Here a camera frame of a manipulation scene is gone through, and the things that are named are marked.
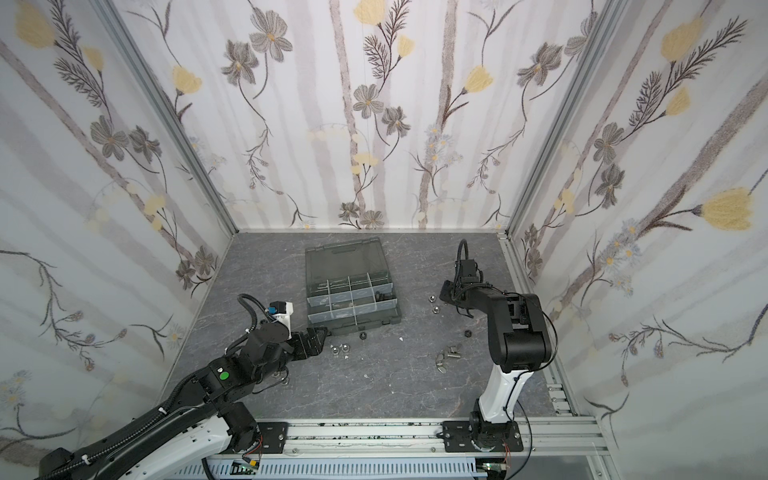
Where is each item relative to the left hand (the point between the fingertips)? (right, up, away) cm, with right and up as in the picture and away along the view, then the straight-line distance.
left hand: (313, 327), depth 77 cm
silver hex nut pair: (+6, -9, +12) cm, 16 cm away
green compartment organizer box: (+6, +9, +22) cm, 25 cm away
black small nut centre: (+12, -6, +15) cm, 20 cm away
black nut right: (+45, -6, +16) cm, 48 cm away
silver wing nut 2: (+39, -11, +11) cm, 42 cm away
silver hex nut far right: (+35, +4, +24) cm, 42 cm away
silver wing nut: (+35, -13, +9) cm, 38 cm away
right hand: (+38, +9, +24) cm, 46 cm away
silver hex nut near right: (+36, +1, +21) cm, 42 cm away
